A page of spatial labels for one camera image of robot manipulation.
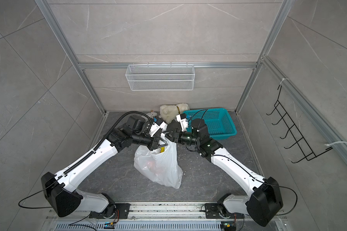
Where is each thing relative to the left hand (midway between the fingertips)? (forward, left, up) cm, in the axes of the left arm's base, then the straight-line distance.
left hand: (168, 142), depth 69 cm
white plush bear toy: (+37, 0, -18) cm, 42 cm away
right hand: (+3, +1, +2) cm, 4 cm away
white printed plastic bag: (-7, +4, -11) cm, 14 cm away
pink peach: (-2, +11, -21) cm, 24 cm away
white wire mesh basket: (+53, +5, +2) cm, 53 cm away
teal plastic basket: (+34, -39, -25) cm, 58 cm away
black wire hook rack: (-11, -59, +6) cm, 60 cm away
